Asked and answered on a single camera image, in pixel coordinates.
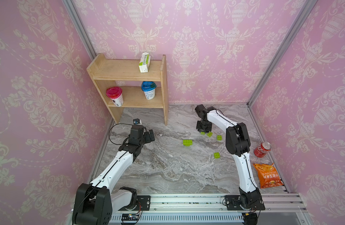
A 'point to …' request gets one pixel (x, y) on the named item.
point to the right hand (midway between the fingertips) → (201, 130)
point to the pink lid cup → (116, 94)
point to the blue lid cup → (148, 87)
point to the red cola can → (264, 148)
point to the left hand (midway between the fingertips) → (146, 133)
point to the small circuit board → (130, 217)
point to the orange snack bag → (268, 176)
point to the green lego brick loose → (216, 155)
